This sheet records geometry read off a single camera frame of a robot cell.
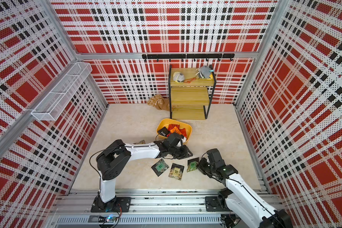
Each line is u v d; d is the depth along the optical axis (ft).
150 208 2.40
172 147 2.46
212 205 2.39
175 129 3.23
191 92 2.98
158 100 3.61
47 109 2.25
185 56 2.90
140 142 3.23
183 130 3.33
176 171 2.77
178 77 2.71
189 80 2.88
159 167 2.84
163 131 3.29
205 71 2.78
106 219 2.27
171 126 3.42
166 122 3.42
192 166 2.78
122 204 2.41
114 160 1.69
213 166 2.09
